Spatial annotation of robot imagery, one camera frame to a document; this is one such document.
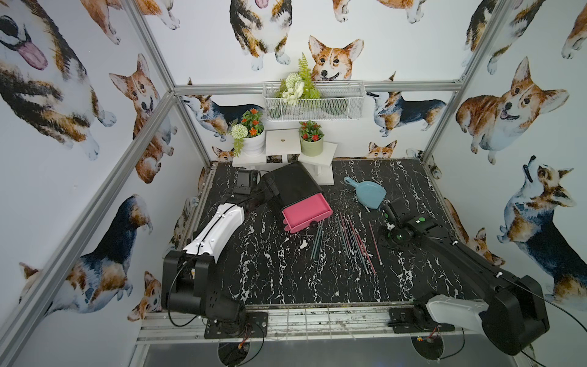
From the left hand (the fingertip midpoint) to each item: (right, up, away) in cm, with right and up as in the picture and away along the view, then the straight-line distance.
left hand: (270, 187), depth 89 cm
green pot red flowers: (+16, +21, +6) cm, 27 cm away
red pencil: (+34, -17, +9) cm, 39 cm away
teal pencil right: (+35, -28, -1) cm, 45 cm away
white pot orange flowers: (-10, +21, +5) cm, 24 cm away
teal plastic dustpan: (+44, -3, +21) cm, 49 cm away
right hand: (+41, -19, -6) cm, 45 cm away
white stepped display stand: (+4, +17, +9) cm, 20 cm away
